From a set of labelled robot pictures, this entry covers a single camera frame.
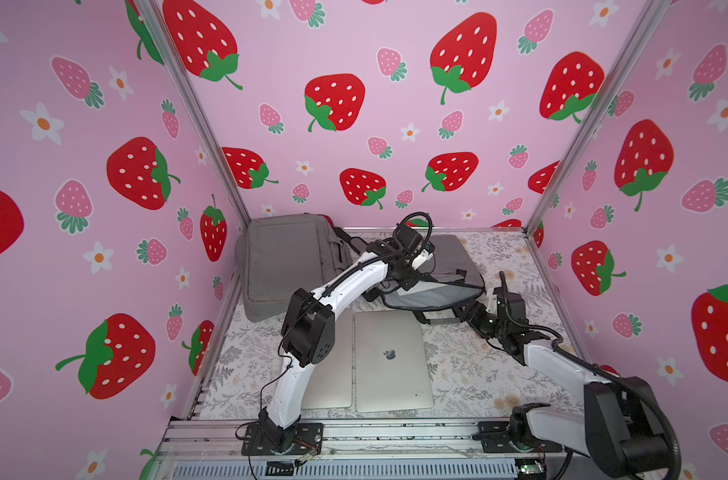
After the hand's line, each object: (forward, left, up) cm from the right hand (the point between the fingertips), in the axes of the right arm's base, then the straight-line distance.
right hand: (456, 311), depth 88 cm
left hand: (+9, +13, +5) cm, 16 cm away
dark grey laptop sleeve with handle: (+10, 0, +2) cm, 10 cm away
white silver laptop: (+10, +6, -7) cm, 14 cm away
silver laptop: (-20, +36, -11) cm, 43 cm away
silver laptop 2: (-15, +19, -8) cm, 25 cm away
